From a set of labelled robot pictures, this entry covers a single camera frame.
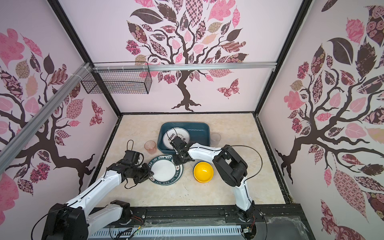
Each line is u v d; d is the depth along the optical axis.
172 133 1.07
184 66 0.94
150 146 0.95
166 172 0.86
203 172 0.82
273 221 0.73
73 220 0.39
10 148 0.50
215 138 1.02
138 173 0.72
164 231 0.70
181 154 0.68
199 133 1.07
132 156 0.68
